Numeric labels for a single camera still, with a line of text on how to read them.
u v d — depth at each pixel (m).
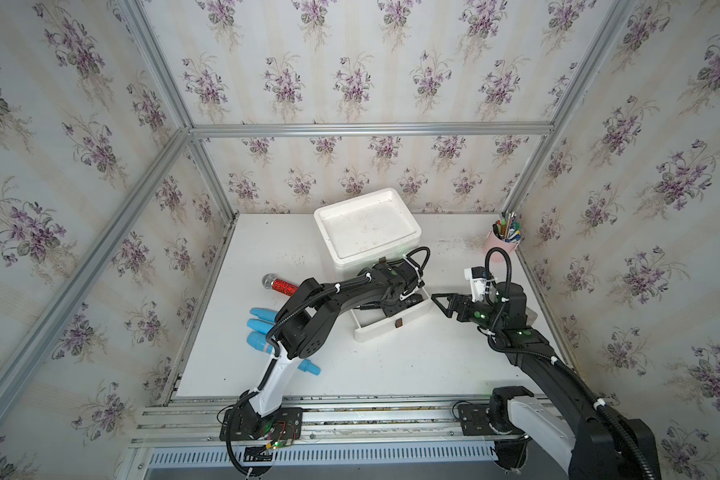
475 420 0.73
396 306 0.84
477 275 0.73
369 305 0.94
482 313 0.71
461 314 0.72
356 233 0.83
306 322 0.53
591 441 0.40
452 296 0.73
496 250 0.66
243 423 0.64
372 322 0.84
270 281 0.95
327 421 0.75
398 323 0.86
